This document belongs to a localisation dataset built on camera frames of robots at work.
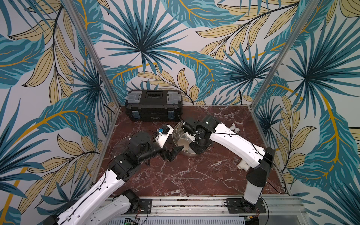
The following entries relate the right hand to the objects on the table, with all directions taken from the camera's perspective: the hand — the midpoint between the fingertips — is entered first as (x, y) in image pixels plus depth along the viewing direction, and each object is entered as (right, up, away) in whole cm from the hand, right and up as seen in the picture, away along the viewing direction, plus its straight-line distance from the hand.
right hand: (198, 148), depth 75 cm
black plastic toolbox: (-27, +25, +22) cm, 43 cm away
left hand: (-12, +5, -9) cm, 16 cm away
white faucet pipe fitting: (+30, +9, +29) cm, 43 cm away
